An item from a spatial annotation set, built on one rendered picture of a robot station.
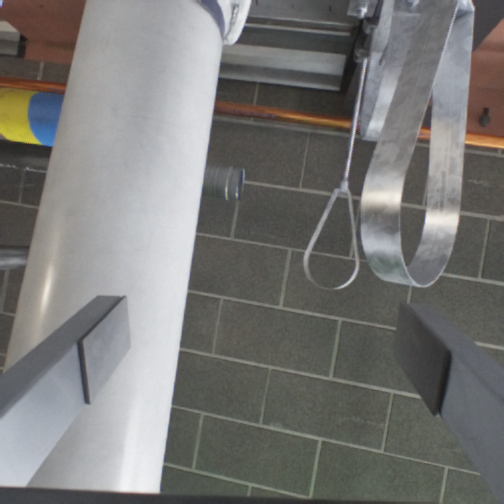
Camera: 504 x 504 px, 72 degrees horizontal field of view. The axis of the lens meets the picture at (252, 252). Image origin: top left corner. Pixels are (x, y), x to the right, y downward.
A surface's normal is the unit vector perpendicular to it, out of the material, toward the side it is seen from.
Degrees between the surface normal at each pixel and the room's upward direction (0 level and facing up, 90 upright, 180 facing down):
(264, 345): 90
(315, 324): 90
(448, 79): 106
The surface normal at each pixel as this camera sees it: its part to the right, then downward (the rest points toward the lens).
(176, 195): 0.75, -0.03
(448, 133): -0.73, 0.16
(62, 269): -0.10, -0.18
